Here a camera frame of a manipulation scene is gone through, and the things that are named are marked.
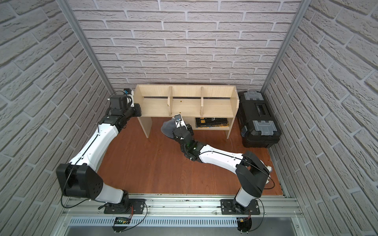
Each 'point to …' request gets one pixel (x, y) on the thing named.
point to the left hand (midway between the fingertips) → (132, 102)
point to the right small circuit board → (244, 224)
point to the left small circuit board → (120, 223)
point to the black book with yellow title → (211, 122)
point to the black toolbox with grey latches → (259, 126)
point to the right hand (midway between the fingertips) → (183, 122)
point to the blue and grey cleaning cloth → (168, 128)
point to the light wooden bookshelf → (208, 106)
